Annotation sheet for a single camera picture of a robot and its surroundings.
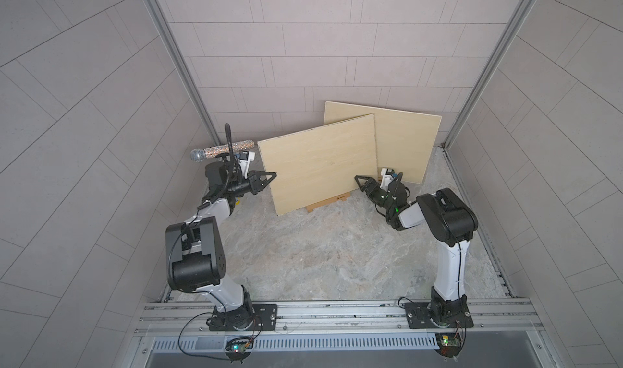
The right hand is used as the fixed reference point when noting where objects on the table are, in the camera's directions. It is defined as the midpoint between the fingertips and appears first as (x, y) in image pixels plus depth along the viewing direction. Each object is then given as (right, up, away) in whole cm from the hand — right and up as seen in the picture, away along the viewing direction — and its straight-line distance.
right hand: (358, 181), depth 98 cm
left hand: (-31, +3, -14) cm, 34 cm away
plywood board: (-16, +7, -12) cm, 21 cm away
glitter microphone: (-57, +10, -16) cm, 60 cm away
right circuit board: (+21, -45, -30) cm, 58 cm away
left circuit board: (-37, -43, -34) cm, 66 cm away
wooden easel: (-6, -6, -4) cm, 9 cm away
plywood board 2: (+17, +16, -7) cm, 24 cm away
